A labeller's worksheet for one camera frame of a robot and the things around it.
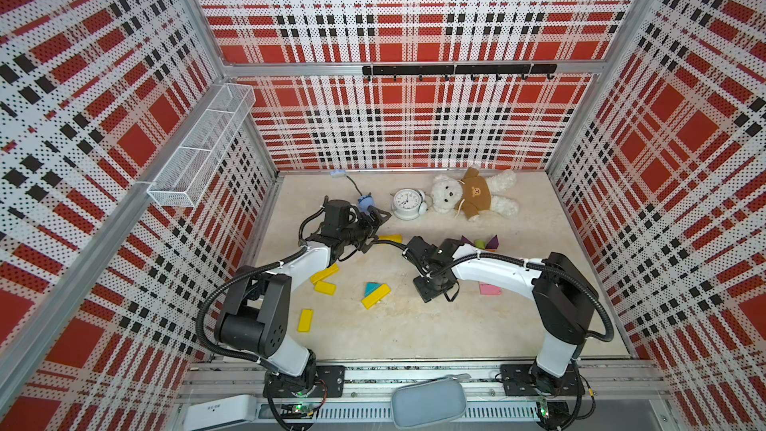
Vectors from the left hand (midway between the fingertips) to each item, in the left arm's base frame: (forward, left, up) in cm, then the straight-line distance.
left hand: (389, 222), depth 89 cm
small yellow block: (-15, +20, -13) cm, 28 cm away
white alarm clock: (+16, -6, -10) cm, 20 cm away
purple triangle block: (+1, -25, -13) cm, 28 cm away
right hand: (-17, -13, -9) cm, 24 cm away
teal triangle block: (-16, +6, -12) cm, 20 cm away
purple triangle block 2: (0, -34, -13) cm, 37 cm away
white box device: (-47, +36, -6) cm, 59 cm away
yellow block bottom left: (-25, +24, -13) cm, 37 cm away
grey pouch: (-44, -10, -10) cm, 47 cm away
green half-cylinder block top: (0, -30, -13) cm, 33 cm away
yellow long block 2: (-12, +21, -12) cm, 27 cm away
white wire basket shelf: (+13, +64, +9) cm, 66 cm away
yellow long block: (-18, +4, -13) cm, 22 cm away
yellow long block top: (+2, -1, -12) cm, 12 cm away
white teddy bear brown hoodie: (+17, -29, -7) cm, 34 cm away
